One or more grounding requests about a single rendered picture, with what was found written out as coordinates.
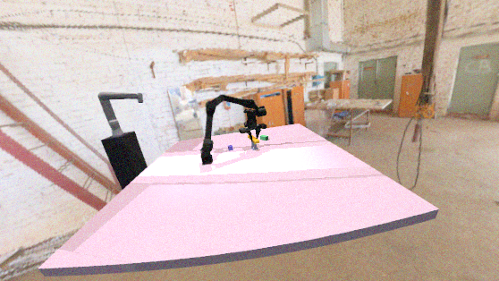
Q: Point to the yellow bar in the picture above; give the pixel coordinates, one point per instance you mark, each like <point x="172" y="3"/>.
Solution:
<point x="255" y="140"/>

